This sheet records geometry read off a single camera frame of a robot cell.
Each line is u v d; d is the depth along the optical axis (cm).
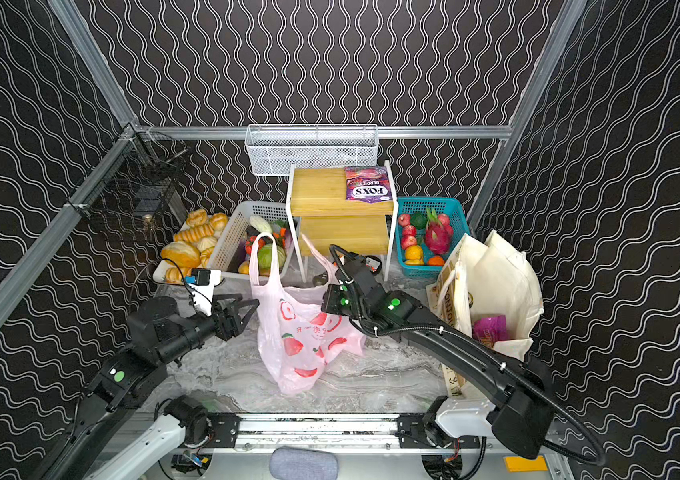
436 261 102
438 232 106
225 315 57
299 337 75
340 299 65
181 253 103
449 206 116
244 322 60
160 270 105
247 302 64
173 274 103
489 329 77
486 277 85
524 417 38
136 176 97
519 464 69
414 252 104
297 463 68
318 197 80
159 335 48
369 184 80
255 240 73
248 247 105
